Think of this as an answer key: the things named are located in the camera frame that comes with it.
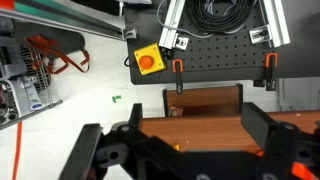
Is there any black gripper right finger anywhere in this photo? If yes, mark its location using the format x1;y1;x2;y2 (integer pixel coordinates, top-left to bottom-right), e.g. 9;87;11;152
240;101;320;180

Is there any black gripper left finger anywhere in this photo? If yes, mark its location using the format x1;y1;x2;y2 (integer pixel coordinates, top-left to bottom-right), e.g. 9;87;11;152
59;102;158;180

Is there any white grey machine cabinet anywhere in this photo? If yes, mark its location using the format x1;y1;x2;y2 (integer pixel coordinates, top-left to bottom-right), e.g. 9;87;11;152
278;77;320;113

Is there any orange black bar clamp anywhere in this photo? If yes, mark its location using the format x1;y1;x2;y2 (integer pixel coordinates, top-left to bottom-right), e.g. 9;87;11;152
171;58;185;95
264;52;279;92

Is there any wooden table base shelf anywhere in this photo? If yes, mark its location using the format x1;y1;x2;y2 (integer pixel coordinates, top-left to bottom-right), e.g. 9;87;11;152
162;83;244;118

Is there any green tape piece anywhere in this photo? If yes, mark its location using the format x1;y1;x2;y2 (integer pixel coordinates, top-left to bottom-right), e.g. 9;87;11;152
111;94;123;104

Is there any black perforated breadboard table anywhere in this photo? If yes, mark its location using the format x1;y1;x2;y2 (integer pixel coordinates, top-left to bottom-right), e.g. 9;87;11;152
124;0;320;86

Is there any yellow emergency stop box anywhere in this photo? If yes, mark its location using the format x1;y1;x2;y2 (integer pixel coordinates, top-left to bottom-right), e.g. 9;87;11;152
133;42;167;76

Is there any grey green metal beam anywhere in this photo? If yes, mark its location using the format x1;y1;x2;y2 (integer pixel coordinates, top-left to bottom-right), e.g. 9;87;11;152
0;0;139;42

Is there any orange floor cable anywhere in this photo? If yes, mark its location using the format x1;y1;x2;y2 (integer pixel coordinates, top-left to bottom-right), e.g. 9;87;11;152
11;121;24;180

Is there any wire rack cart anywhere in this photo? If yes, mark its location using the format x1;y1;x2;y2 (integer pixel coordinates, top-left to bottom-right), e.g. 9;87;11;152
0;36;64;131

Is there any metal corner bracket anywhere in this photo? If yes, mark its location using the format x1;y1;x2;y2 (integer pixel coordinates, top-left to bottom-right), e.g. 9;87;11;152
249;25;273;45
174;35;190;51

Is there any aluminium extrusion rail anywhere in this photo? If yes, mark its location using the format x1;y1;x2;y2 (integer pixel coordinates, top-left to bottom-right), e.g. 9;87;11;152
158;0;186;50
262;0;292;48

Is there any dark bag with red straps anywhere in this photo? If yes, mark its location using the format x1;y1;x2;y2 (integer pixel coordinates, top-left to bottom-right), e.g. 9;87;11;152
13;22;91;76

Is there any black coiled cable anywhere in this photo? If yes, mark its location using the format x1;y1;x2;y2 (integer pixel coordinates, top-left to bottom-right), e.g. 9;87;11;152
184;0;260;35

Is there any thin grey cable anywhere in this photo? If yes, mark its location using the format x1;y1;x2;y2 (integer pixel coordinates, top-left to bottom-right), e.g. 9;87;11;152
155;0;214;39

